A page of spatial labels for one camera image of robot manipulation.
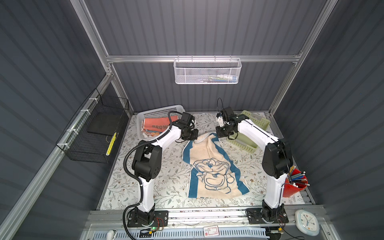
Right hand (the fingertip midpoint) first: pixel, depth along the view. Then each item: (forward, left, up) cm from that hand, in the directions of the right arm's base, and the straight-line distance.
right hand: (219, 134), depth 94 cm
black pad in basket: (-7, +61, +20) cm, 65 cm away
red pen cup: (-30, -35, +1) cm, 46 cm away
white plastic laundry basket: (+26, +31, -3) cm, 41 cm away
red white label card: (-50, +8, -9) cm, 51 cm away
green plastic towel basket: (-4, -15, -4) cm, 16 cm away
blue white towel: (-23, +6, -7) cm, 25 cm away
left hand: (0, +15, -2) cm, 15 cm away
